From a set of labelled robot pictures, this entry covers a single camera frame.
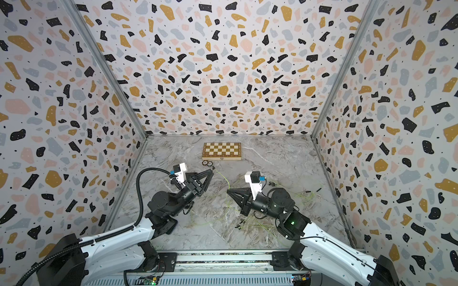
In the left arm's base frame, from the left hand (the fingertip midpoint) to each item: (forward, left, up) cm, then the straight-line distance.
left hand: (212, 174), depth 65 cm
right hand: (-6, -6, -3) cm, 9 cm away
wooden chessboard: (+36, +1, -29) cm, 46 cm away
